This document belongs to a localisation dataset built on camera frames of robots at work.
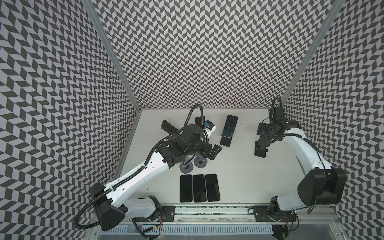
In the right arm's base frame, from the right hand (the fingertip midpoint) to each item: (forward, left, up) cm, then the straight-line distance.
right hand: (266, 134), depth 84 cm
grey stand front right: (-11, +38, -11) cm, 41 cm away
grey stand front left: (-14, +45, -9) cm, 48 cm away
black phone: (+13, +39, -3) cm, 41 cm away
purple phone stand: (-24, +39, -15) cm, 48 cm away
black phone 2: (+9, +19, -4) cm, 22 cm away
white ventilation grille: (-43, +41, -16) cm, 62 cm away
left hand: (-13, +32, +10) cm, 35 cm away
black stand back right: (+5, +21, -15) cm, 26 cm away
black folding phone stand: (-2, +1, -10) cm, 10 cm away
